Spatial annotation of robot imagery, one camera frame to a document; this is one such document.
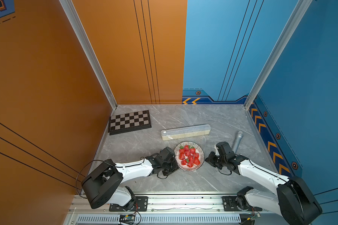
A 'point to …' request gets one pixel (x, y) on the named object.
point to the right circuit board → (252, 218)
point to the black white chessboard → (129, 122)
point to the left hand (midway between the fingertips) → (181, 165)
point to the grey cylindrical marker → (240, 135)
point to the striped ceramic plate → (198, 149)
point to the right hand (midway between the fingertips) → (204, 159)
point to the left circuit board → (127, 219)
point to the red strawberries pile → (189, 157)
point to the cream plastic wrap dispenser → (185, 132)
